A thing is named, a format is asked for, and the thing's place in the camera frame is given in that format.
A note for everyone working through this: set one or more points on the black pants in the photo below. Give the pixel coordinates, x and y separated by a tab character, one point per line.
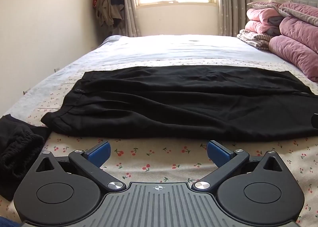
174	102

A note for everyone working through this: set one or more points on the light blue bedsheet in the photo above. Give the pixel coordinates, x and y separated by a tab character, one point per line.
159	48

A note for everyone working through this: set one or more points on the grey quilted blanket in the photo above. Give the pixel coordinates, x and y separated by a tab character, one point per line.
308	1

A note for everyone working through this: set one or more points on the khaki hanging jacket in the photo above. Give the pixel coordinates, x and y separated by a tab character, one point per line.
105	9

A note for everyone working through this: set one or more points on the light pink folded quilt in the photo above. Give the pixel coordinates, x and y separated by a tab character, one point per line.
260	19

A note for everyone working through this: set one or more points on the grey striped folded cloth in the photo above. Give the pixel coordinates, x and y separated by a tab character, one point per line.
253	39

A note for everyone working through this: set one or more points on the black crumpled garment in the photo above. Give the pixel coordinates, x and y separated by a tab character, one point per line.
17	152

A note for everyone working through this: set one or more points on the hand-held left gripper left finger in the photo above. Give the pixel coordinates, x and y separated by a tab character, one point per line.
99	153

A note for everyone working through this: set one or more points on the grey dotted curtain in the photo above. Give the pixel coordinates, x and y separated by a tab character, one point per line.
128	6
232	3

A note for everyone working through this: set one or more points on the dark blue cloth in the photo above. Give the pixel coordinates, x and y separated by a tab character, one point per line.
8	222

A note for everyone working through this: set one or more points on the cherry print bedsheet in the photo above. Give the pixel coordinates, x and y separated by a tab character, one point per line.
159	160

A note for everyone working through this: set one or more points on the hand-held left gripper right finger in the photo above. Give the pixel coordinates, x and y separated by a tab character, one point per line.
218	153

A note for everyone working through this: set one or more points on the mauve folded quilt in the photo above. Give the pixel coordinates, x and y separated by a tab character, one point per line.
298	35

